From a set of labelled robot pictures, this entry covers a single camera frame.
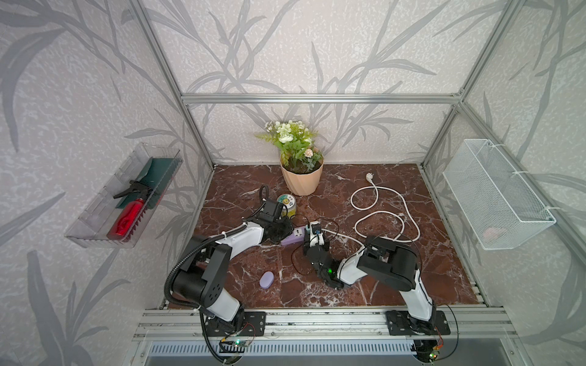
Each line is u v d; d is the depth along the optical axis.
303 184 0.99
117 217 0.59
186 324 0.75
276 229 0.77
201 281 0.44
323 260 0.69
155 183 0.69
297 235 0.91
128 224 0.59
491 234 0.72
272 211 0.74
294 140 0.90
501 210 0.60
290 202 0.96
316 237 0.76
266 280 0.81
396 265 0.51
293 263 0.87
